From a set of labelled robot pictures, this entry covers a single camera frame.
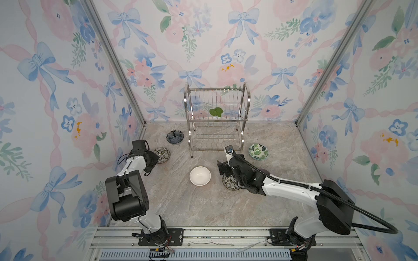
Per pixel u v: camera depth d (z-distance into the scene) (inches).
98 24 28.8
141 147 28.8
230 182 35.5
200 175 36.2
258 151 40.6
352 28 29.5
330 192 17.5
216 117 33.4
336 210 16.8
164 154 39.6
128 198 18.5
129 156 25.5
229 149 27.7
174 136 42.6
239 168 24.0
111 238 29.8
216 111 34.7
